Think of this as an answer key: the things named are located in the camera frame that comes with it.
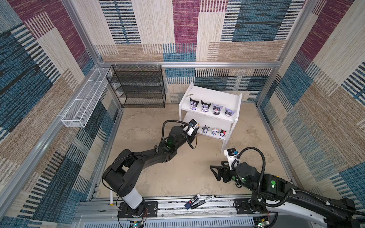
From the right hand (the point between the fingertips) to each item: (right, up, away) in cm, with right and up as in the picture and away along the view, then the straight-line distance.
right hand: (216, 168), depth 72 cm
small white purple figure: (+1, +17, +9) cm, 20 cm away
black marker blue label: (-14, -20, +2) cm, 24 cm away
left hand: (-9, +22, +12) cm, 27 cm away
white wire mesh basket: (-68, +26, -2) cm, 73 cm away
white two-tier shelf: (-2, +28, -2) cm, 28 cm away
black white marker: (-10, -20, +2) cm, 23 cm away
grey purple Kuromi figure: (-4, +19, +9) cm, 21 cm away
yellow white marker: (-55, -17, +4) cm, 57 cm away
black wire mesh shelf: (-52, +50, +39) cm, 82 cm away
